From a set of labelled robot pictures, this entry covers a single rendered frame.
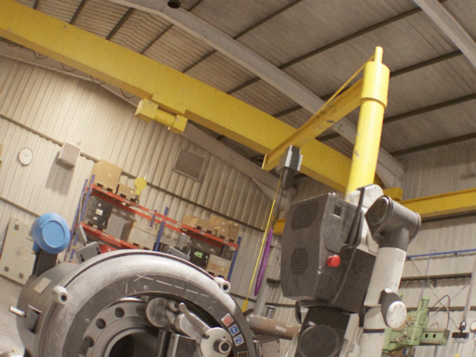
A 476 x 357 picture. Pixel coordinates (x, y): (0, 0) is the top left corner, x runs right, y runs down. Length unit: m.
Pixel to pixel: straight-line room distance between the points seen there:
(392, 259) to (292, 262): 0.32
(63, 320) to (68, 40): 11.96
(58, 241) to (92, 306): 0.74
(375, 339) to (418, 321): 11.14
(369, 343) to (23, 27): 12.30
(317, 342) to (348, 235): 0.35
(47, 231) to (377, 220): 1.24
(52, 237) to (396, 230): 1.28
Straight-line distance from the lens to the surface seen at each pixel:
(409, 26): 11.90
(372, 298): 1.44
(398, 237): 1.47
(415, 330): 12.50
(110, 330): 1.55
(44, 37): 13.04
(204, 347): 1.55
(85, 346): 1.52
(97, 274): 1.39
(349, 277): 1.54
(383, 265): 1.45
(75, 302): 1.36
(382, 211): 1.46
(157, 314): 1.51
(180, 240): 1.64
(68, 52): 12.98
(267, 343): 1.73
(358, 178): 5.43
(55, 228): 2.08
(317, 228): 1.51
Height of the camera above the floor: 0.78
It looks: 17 degrees up
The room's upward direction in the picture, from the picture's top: 15 degrees clockwise
